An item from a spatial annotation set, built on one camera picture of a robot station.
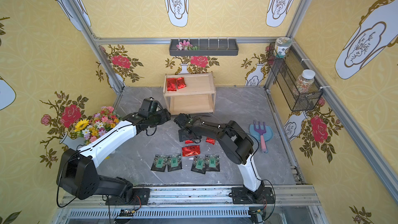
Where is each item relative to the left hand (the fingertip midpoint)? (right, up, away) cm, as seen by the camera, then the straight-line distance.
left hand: (161, 115), depth 87 cm
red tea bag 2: (+10, +19, +5) cm, 22 cm away
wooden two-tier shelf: (+16, +13, +3) cm, 20 cm away
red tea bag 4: (+28, -15, +3) cm, 32 cm away
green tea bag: (+8, -26, -3) cm, 27 cm away
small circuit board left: (-13, -45, -14) cm, 48 cm away
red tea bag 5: (+16, -20, 0) cm, 26 cm away
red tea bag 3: (+15, -16, +4) cm, 22 cm away
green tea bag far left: (0, -26, -3) cm, 26 cm away
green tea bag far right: (+29, -26, -4) cm, 38 cm away
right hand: (+16, -12, +9) cm, 22 cm away
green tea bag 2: (+21, -26, -4) cm, 34 cm away
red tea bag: (+5, +17, +5) cm, 18 cm away
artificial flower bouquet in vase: (-34, -7, -10) cm, 37 cm away
